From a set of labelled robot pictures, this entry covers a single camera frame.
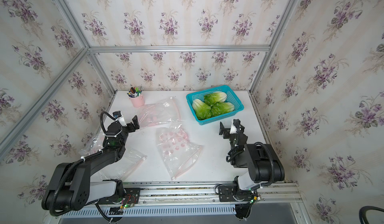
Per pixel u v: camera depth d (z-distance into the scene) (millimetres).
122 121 761
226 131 801
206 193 750
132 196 722
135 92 1041
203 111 973
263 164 451
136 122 805
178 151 882
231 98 1086
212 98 1041
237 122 778
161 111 1065
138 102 1077
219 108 956
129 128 786
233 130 776
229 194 732
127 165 817
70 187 412
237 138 648
